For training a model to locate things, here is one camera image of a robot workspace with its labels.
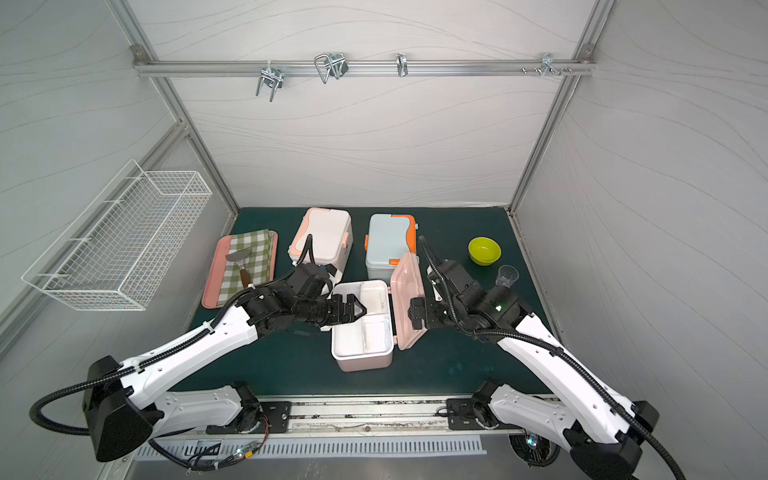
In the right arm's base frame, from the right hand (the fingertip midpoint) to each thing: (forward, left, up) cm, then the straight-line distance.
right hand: (428, 309), depth 70 cm
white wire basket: (+5, +72, +11) cm, 73 cm away
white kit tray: (-3, +14, -10) cm, 17 cm away
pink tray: (+21, +71, -19) cm, 76 cm away
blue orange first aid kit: (+28, +11, -8) cm, 31 cm away
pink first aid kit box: (+11, +6, -8) cm, 15 cm away
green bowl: (+32, -22, -19) cm, 44 cm away
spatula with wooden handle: (+26, +65, -19) cm, 73 cm away
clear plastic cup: (+23, -28, -19) cm, 41 cm away
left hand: (-1, +18, -4) cm, 18 cm away
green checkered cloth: (+24, +57, -19) cm, 65 cm away
